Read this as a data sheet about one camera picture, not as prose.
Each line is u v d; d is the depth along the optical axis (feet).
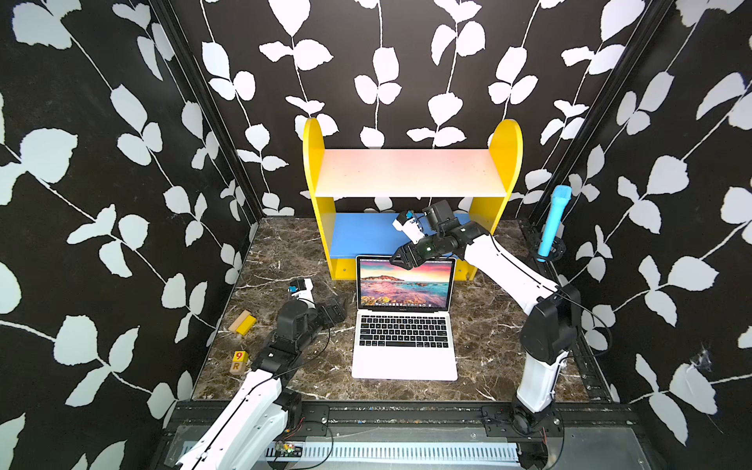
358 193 2.38
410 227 2.46
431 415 2.51
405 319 3.04
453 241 2.02
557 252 2.73
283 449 2.32
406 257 2.43
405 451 2.30
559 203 2.62
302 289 2.33
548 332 1.57
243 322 2.96
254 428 1.52
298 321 1.96
